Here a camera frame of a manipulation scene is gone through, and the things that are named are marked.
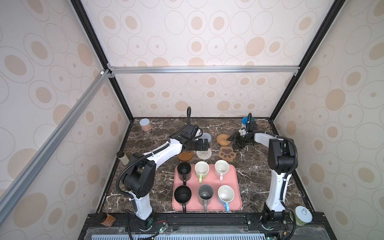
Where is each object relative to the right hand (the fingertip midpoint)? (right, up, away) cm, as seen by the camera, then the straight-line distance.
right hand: (235, 141), depth 104 cm
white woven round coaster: (-22, -9, -6) cm, 24 cm away
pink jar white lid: (-65, +12, +5) cm, 66 cm away
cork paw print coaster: (-7, -8, -4) cm, 11 cm away
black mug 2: (-35, -28, -23) cm, 50 cm away
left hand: (-21, -1, -16) cm, 26 cm away
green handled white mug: (-24, -16, -15) cm, 33 cm away
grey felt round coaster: (-21, +4, +6) cm, 22 cm away
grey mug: (-23, -28, -22) cm, 43 cm away
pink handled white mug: (-13, -15, -16) cm, 25 cm away
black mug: (-35, -17, -16) cm, 42 cm away
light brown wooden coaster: (-35, -10, -6) cm, 36 cm away
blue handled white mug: (-12, -28, -24) cm, 38 cm away
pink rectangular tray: (-18, -22, -16) cm, 33 cm away
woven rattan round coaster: (-9, +1, +2) cm, 9 cm away
